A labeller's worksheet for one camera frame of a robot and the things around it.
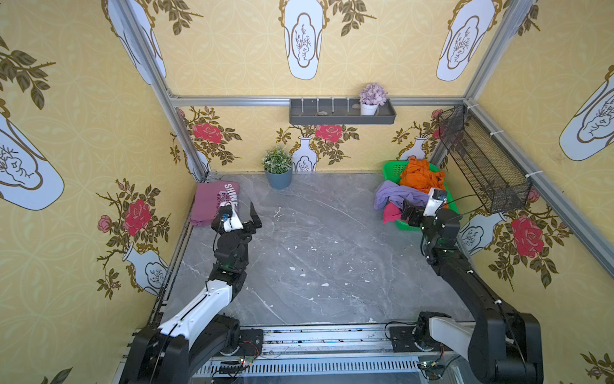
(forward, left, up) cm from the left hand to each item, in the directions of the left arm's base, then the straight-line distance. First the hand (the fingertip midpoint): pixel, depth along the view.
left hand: (241, 206), depth 79 cm
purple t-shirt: (+13, -59, -11) cm, 61 cm away
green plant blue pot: (+30, -10, -11) cm, 33 cm away
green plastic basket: (+32, -64, -17) cm, 74 cm away
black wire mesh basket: (+7, -90, +1) cm, 91 cm away
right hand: (+2, -61, -2) cm, 61 cm away
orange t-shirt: (+27, -73, -14) cm, 79 cm away
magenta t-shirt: (+5, -55, -12) cm, 57 cm away
